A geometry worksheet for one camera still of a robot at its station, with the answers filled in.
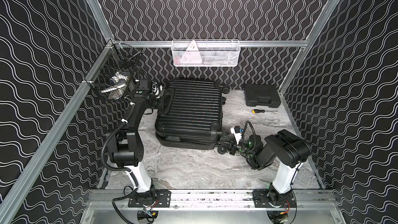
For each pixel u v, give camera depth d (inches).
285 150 19.8
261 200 28.9
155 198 28.8
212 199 29.9
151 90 29.5
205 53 51.6
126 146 19.2
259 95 43.2
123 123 19.7
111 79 33.1
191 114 33.5
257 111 42.1
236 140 31.4
